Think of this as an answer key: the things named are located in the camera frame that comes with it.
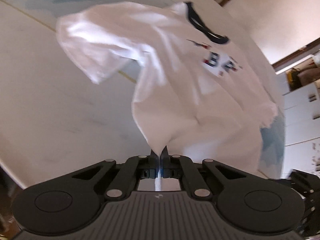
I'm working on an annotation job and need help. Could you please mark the white kitchen cabinets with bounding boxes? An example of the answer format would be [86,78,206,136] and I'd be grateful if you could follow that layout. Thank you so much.
[274,52,320,181]

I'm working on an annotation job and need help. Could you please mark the white t-shirt navy collar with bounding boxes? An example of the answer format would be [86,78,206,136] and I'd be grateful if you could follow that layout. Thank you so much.
[56,2,278,174]

